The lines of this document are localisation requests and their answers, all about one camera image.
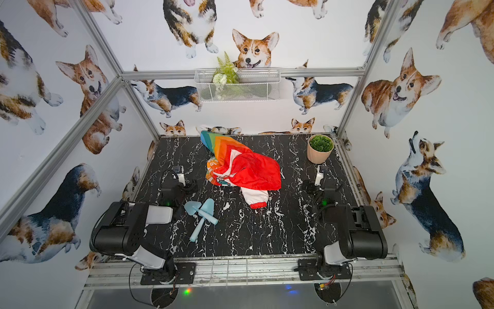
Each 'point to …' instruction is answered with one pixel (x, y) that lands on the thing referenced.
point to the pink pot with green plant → (319, 148)
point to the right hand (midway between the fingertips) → (313, 174)
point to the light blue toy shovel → (192, 208)
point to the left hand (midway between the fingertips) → (187, 173)
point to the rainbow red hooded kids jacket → (233, 163)
